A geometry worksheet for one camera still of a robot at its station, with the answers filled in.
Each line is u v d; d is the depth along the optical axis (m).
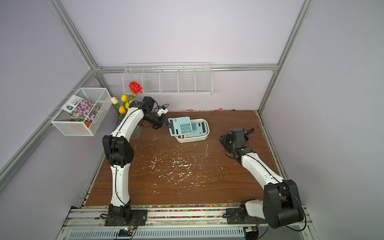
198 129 1.02
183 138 1.00
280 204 0.41
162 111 0.89
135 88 0.82
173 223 0.74
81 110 0.74
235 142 0.67
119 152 0.58
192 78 1.05
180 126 0.93
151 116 0.80
